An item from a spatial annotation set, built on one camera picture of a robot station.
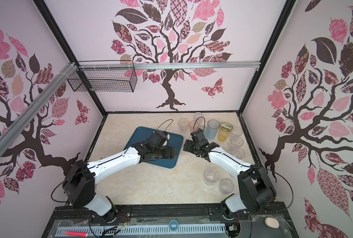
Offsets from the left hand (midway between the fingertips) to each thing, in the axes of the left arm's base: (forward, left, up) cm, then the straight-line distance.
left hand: (172, 155), depth 83 cm
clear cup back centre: (+34, -18, -2) cm, 39 cm away
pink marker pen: (-36, +46, -13) cm, 60 cm away
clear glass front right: (-15, -31, -10) cm, 36 cm away
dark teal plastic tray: (+23, +23, -11) cm, 34 cm away
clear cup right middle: (+14, -43, -8) cm, 46 cm away
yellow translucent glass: (+28, -40, -11) cm, 49 cm away
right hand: (+7, -10, -1) cm, 12 cm away
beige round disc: (-32, -50, -9) cm, 60 cm away
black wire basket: (+67, +58, +5) cm, 89 cm away
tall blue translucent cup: (+20, -26, +1) cm, 33 cm away
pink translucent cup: (+26, -14, -9) cm, 31 cm away
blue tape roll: (-33, -2, -11) cm, 35 cm away
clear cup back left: (+29, -7, -7) cm, 31 cm away
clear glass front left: (-8, -23, -10) cm, 26 cm away
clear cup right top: (+24, -47, -9) cm, 54 cm away
